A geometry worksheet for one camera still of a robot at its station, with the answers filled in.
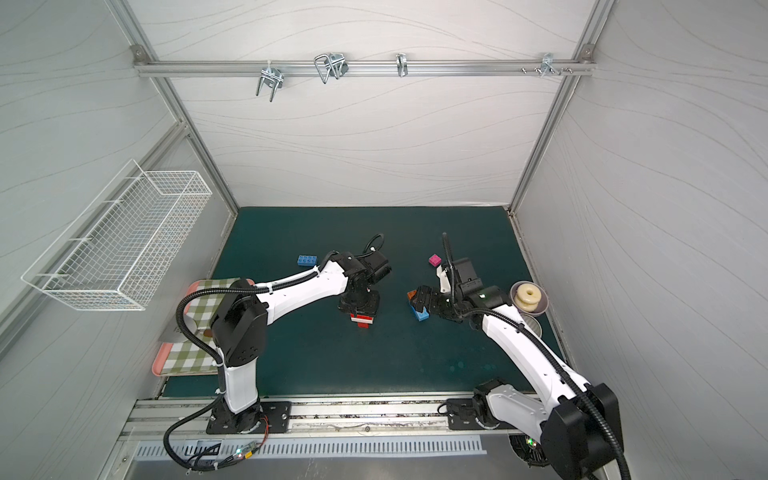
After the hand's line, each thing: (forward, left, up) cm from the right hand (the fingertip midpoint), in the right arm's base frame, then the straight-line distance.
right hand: (426, 303), depth 81 cm
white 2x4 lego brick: (-3, +19, -8) cm, 20 cm away
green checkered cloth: (-15, +65, -10) cm, 67 cm away
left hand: (-2, +16, -5) cm, 17 cm away
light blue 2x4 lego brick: (+20, +41, -10) cm, 47 cm away
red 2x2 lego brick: (-3, +18, -10) cm, 21 cm away
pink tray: (-12, +74, -10) cm, 76 cm away
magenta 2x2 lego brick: (+22, -4, -11) cm, 25 cm away
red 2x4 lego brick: (-2, +19, -5) cm, 19 cm away
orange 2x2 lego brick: (+7, +4, -9) cm, 12 cm away
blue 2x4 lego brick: (0, +1, -9) cm, 9 cm away
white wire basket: (0, +73, +21) cm, 76 cm away
